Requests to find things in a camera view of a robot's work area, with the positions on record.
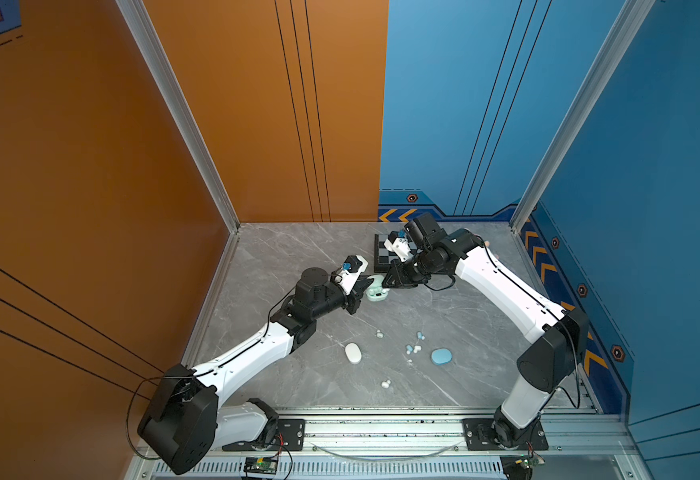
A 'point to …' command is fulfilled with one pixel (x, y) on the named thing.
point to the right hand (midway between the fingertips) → (382, 284)
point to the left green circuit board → (265, 465)
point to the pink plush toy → (487, 243)
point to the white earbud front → (385, 384)
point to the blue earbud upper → (420, 336)
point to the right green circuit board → (528, 461)
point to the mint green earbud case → (375, 291)
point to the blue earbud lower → (409, 349)
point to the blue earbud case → (441, 356)
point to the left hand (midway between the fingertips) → (371, 276)
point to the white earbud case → (353, 353)
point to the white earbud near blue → (417, 348)
